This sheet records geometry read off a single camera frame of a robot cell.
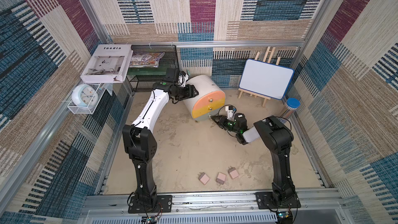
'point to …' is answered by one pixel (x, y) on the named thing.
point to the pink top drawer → (208, 98)
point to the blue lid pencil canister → (293, 104)
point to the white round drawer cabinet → (204, 84)
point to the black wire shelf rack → (143, 79)
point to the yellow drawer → (202, 109)
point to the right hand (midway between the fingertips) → (211, 116)
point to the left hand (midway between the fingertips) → (193, 93)
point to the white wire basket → (90, 109)
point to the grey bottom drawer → (205, 116)
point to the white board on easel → (265, 79)
